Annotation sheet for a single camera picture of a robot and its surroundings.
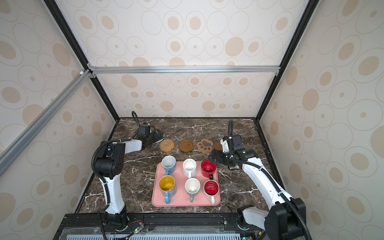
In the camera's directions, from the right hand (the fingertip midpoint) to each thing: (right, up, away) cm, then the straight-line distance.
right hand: (216, 158), depth 82 cm
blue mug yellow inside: (-28, -16, +2) cm, 32 cm away
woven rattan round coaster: (-32, +5, +21) cm, 38 cm away
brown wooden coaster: (-18, +5, +21) cm, 28 cm away
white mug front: (-13, -17, +2) cm, 22 cm away
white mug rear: (-15, -8, +10) cm, 20 cm away
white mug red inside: (-3, -18, +1) cm, 19 cm away
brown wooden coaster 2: (+4, +5, +23) cm, 24 cm away
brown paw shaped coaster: (-5, +4, +21) cm, 22 cm away
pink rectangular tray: (-19, -23, +1) cm, 30 cm away
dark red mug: (-4, -8, +9) cm, 13 cm away
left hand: (-34, +14, +22) cm, 43 cm away
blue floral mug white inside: (-28, -5, +10) cm, 30 cm away
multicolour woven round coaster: (-35, +7, +24) cm, 43 cm away
